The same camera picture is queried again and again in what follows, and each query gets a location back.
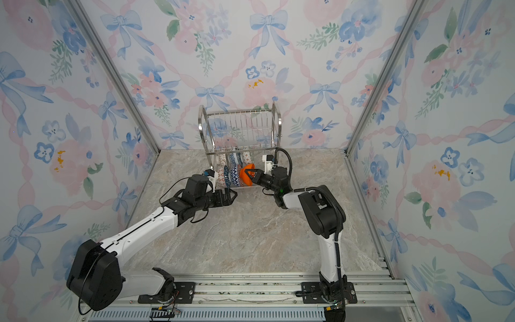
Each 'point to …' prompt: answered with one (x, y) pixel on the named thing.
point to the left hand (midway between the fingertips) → (230, 194)
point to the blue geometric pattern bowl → (231, 176)
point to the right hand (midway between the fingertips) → (246, 170)
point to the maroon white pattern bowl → (222, 159)
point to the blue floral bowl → (232, 159)
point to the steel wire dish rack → (238, 142)
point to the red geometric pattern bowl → (221, 179)
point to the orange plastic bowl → (247, 180)
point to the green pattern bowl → (247, 157)
